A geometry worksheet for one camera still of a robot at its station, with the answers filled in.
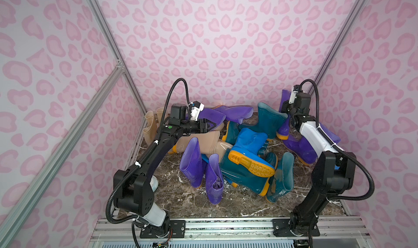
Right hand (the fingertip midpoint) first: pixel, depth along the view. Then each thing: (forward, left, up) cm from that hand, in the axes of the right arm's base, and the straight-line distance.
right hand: (289, 98), depth 89 cm
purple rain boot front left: (-37, +50, -7) cm, 62 cm away
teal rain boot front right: (-42, +10, -11) cm, 44 cm away
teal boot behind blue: (-8, +31, -20) cm, 38 cm away
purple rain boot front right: (-42, +40, -10) cm, 59 cm away
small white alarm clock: (-39, +72, -23) cm, 85 cm away
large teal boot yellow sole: (-37, +29, -17) cm, 50 cm away
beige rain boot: (-18, +44, -16) cm, 50 cm away
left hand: (-19, +40, +1) cm, 45 cm away
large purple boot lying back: (+6, +27, -18) cm, 33 cm away
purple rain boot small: (-12, +2, -15) cm, 19 cm away
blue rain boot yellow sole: (-27, +25, -12) cm, 39 cm away
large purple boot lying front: (+8, +43, -23) cm, 49 cm away
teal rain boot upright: (-8, +10, -9) cm, 16 cm away
